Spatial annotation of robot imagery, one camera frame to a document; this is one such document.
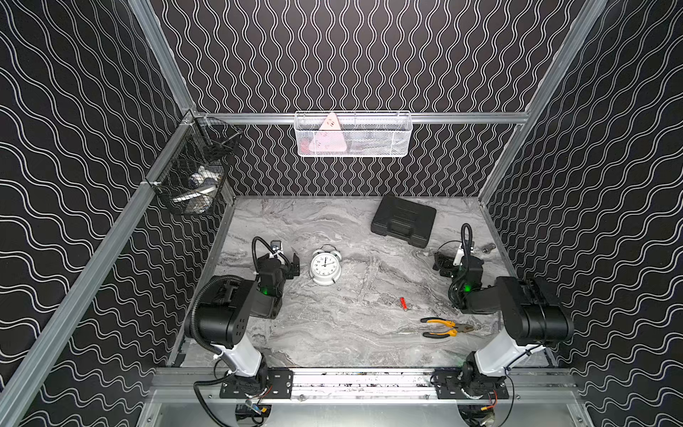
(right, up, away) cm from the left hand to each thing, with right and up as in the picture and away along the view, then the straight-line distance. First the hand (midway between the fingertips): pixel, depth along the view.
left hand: (279, 251), depth 94 cm
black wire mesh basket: (-31, +27, -2) cm, 41 cm away
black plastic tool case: (+47, +11, +12) cm, 50 cm away
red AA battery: (+43, -17, -4) cm, 47 cm away
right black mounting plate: (+51, -35, -21) cm, 65 cm away
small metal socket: (+78, +1, +8) cm, 78 cm away
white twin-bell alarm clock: (+16, -5, +1) cm, 17 cm away
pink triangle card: (+18, +39, -4) cm, 43 cm away
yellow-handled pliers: (+56, -22, -10) cm, 61 cm away
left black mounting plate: (+5, -35, -20) cm, 41 cm away
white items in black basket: (-18, +16, -20) cm, 31 cm away
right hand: (+63, -1, +2) cm, 63 cm away
